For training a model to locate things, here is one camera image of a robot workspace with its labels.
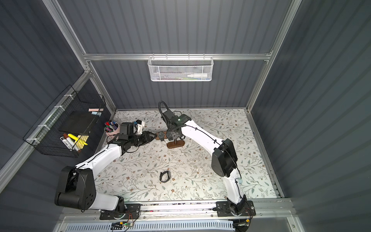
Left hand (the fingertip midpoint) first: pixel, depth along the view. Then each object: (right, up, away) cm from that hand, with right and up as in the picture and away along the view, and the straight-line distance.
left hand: (155, 137), depth 85 cm
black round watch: (+9, -22, -2) cm, 24 cm away
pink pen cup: (-31, +5, +8) cm, 32 cm away
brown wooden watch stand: (+8, -6, +13) cm, 17 cm away
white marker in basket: (-37, -1, -18) cm, 42 cm away
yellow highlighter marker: (-35, +1, -16) cm, 38 cm away
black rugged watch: (+3, +1, +1) cm, 4 cm away
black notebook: (-39, +9, -9) cm, 41 cm away
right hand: (+14, +3, +1) cm, 14 cm away
